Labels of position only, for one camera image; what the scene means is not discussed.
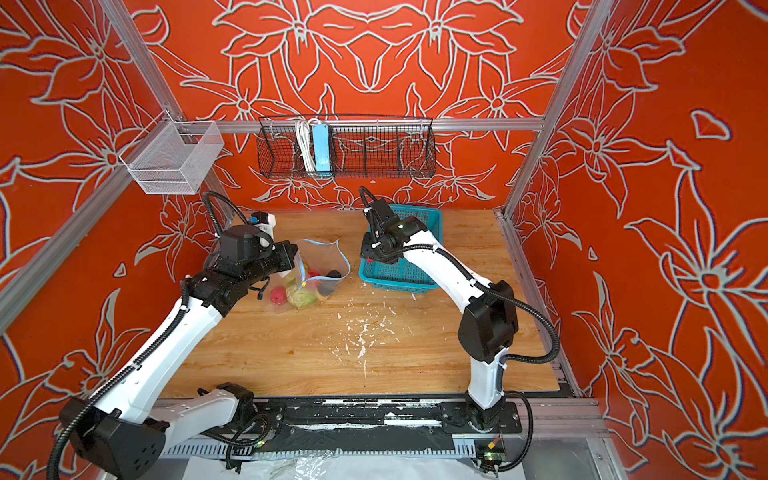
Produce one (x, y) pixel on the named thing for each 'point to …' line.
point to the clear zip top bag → (321, 256)
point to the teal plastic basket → (404, 276)
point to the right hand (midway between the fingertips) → (362, 250)
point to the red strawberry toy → (314, 273)
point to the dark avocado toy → (334, 273)
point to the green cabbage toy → (300, 298)
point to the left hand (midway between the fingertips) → (296, 243)
